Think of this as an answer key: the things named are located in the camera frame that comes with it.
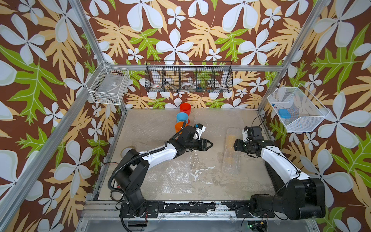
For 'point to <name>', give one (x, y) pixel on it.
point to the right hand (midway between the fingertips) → (237, 145)
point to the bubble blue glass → (183, 174)
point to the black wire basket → (188, 76)
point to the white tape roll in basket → (186, 83)
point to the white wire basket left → (108, 85)
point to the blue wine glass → (180, 117)
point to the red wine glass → (185, 108)
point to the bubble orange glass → (216, 122)
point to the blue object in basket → (284, 113)
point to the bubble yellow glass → (232, 158)
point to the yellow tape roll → (125, 150)
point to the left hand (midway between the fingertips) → (212, 143)
